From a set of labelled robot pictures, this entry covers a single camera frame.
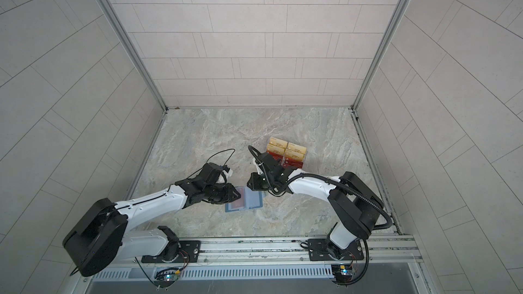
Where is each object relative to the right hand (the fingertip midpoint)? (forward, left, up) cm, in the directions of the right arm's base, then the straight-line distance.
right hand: (247, 187), depth 82 cm
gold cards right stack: (+14, -22, +3) cm, 26 cm away
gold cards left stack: (+17, -13, +3) cm, 22 cm away
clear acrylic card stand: (+13, -16, +1) cm, 21 cm away
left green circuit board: (-28, +26, -3) cm, 38 cm away
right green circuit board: (-30, -32, -6) cm, 44 cm away
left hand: (-3, +1, -2) cm, 3 cm away
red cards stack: (+10, -18, 0) cm, 21 cm away
